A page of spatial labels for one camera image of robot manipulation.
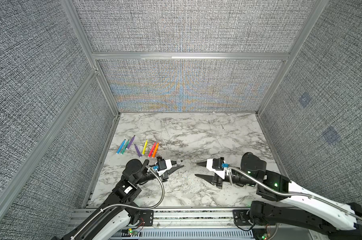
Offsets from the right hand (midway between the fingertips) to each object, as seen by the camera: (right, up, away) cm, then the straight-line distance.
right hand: (197, 167), depth 55 cm
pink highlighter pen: (-26, -1, +42) cm, 49 cm away
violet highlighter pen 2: (-34, -1, +42) cm, 54 cm away
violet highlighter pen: (-41, +4, +48) cm, 63 cm away
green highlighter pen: (-43, +2, +44) cm, 62 cm away
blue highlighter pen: (-47, +2, +44) cm, 64 cm away
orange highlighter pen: (-23, 0, +42) cm, 48 cm away
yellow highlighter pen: (-30, +1, +44) cm, 53 cm away
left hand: (-6, +1, +7) cm, 9 cm away
